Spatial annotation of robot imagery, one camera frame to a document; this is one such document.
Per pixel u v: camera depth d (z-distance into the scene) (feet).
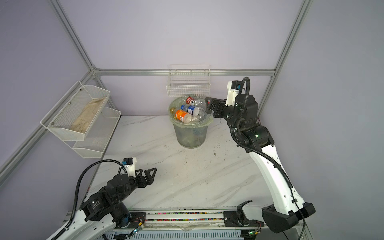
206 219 2.45
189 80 3.14
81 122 2.49
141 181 2.07
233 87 1.66
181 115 2.57
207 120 2.76
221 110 1.75
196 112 2.68
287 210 1.21
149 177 2.13
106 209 1.68
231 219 2.41
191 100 2.89
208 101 1.94
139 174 2.06
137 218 2.41
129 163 2.05
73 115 2.59
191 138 3.04
